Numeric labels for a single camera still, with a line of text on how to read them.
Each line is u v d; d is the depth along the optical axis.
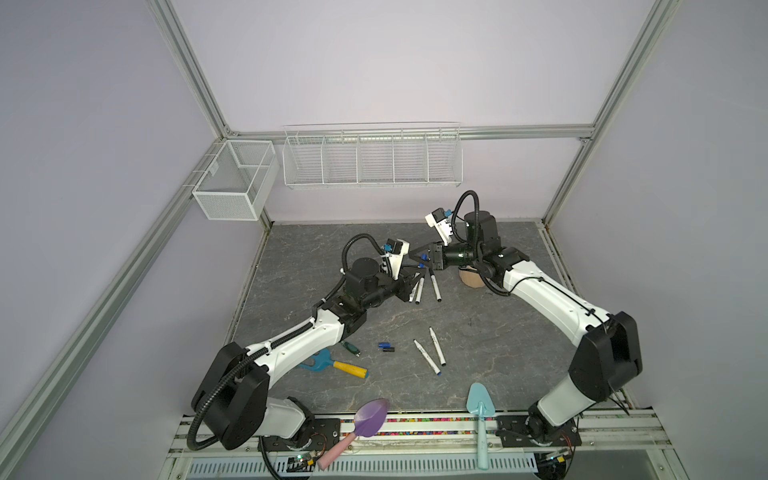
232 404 0.41
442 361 0.85
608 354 0.43
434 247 0.70
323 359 0.85
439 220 0.71
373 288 0.63
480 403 0.76
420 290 0.99
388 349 0.88
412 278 0.76
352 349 0.87
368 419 0.77
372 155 0.98
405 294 0.69
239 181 1.01
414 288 0.75
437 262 0.69
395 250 0.66
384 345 0.89
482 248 0.63
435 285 1.02
